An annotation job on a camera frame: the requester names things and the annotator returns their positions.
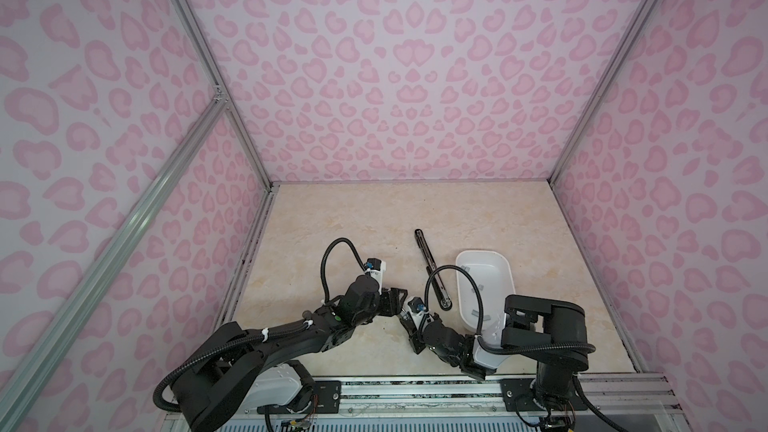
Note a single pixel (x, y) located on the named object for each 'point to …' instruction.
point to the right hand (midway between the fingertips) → (404, 319)
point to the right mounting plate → (518, 395)
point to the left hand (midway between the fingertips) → (403, 289)
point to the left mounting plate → (327, 399)
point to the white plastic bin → (494, 273)
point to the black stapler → (444, 299)
